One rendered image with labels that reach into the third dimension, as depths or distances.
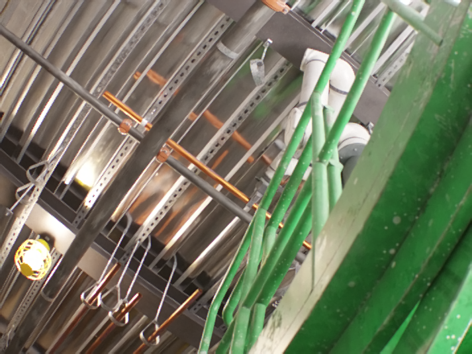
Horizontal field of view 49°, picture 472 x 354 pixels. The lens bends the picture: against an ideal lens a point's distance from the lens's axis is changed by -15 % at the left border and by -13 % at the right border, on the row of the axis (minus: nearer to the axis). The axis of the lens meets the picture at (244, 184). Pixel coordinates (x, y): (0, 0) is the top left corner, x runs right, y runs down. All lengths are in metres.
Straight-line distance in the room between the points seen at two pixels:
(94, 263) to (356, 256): 2.88
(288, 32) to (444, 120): 2.12
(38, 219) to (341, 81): 2.02
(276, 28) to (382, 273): 2.10
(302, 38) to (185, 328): 1.96
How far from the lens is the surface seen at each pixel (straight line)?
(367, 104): 2.95
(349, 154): 2.03
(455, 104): 0.78
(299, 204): 1.43
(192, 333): 3.75
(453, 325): 0.72
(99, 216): 2.64
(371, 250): 0.85
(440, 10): 0.87
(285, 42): 2.86
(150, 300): 3.65
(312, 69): 2.57
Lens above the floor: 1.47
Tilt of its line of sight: 64 degrees up
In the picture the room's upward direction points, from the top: 14 degrees clockwise
